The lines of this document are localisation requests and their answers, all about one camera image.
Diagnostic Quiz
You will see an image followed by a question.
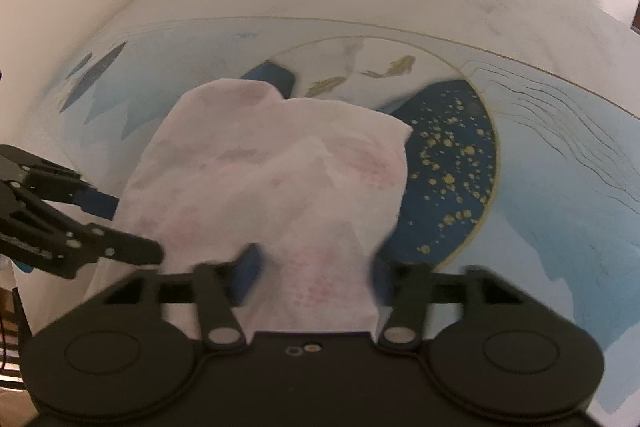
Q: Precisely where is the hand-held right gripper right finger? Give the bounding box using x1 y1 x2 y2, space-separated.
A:
370 252 528 352

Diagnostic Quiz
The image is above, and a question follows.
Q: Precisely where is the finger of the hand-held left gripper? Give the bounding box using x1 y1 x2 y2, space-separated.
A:
17 194 166 281
22 161 119 221

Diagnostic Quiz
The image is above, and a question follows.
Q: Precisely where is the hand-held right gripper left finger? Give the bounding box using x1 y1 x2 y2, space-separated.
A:
102 243 266 350

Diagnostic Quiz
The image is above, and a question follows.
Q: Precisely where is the pink and white cloth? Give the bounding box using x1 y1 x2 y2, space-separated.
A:
87 78 414 343

